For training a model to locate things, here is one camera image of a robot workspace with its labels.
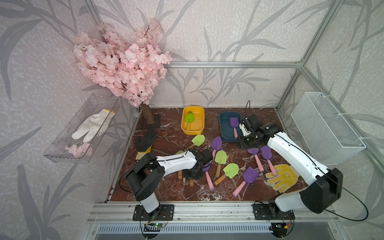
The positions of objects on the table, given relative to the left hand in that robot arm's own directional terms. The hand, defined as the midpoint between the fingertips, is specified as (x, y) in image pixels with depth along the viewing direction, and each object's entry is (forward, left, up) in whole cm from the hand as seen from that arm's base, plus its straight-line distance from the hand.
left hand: (195, 179), depth 84 cm
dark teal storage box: (+37, -22, -4) cm, 44 cm away
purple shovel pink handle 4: (+17, -37, +3) cm, 41 cm away
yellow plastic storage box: (+39, 0, -2) cm, 39 cm away
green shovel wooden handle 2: (-3, +2, +2) cm, 4 cm away
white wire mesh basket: (+5, -57, +34) cm, 66 cm away
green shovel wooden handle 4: (+13, -16, -1) cm, 20 cm away
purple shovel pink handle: (+23, -14, 0) cm, 27 cm away
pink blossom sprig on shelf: (+1, +46, +32) cm, 56 cm away
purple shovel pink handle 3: (+1, -31, +1) cm, 31 cm away
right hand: (+14, -25, +16) cm, 33 cm away
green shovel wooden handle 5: (+5, -21, +1) cm, 21 cm away
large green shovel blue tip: (+47, +6, -1) cm, 47 cm away
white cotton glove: (+13, +46, +32) cm, 57 cm away
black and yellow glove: (+24, +35, 0) cm, 43 cm away
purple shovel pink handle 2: (+6, -6, +1) cm, 8 cm away
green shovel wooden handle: (+2, +9, +2) cm, 9 cm away
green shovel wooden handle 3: (+26, -1, -1) cm, 26 cm away
